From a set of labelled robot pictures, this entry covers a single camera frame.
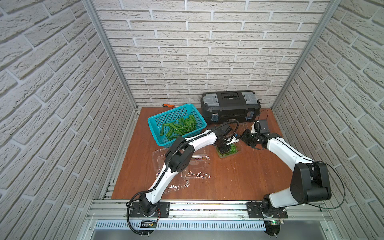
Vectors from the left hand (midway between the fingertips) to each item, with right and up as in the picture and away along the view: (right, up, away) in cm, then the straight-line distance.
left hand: (229, 148), depth 94 cm
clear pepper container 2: (-20, -11, -5) cm, 23 cm away
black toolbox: (-6, +27, +3) cm, 28 cm away
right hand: (+7, +8, -4) cm, 11 cm away
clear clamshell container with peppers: (-30, -17, -11) cm, 36 cm away
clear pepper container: (+2, -1, -1) cm, 3 cm away
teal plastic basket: (-31, +17, +12) cm, 37 cm away
